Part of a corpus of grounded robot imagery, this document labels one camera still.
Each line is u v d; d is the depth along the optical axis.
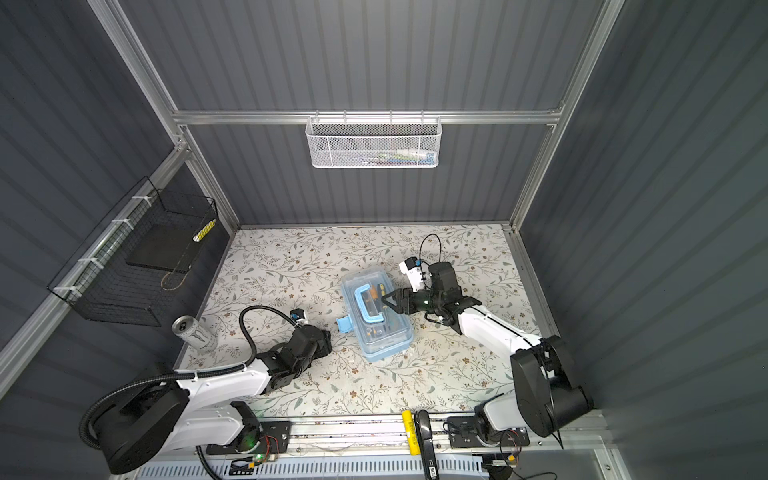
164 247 0.76
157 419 0.42
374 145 1.12
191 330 0.79
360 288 0.88
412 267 0.77
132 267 0.73
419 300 0.74
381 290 0.91
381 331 0.83
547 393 0.43
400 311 0.75
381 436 0.75
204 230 0.82
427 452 0.68
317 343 0.69
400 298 0.75
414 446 0.71
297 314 0.79
